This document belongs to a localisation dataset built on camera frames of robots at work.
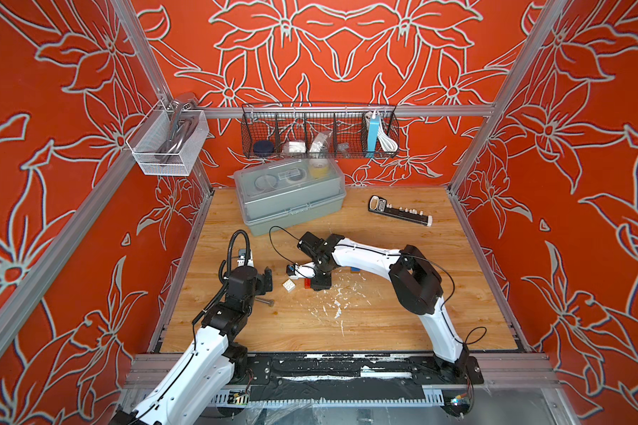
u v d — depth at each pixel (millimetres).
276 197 908
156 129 814
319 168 1013
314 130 1005
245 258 688
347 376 729
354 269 635
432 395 698
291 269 807
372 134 857
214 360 524
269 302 852
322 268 770
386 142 899
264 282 754
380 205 1109
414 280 544
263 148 966
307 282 899
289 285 876
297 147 861
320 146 899
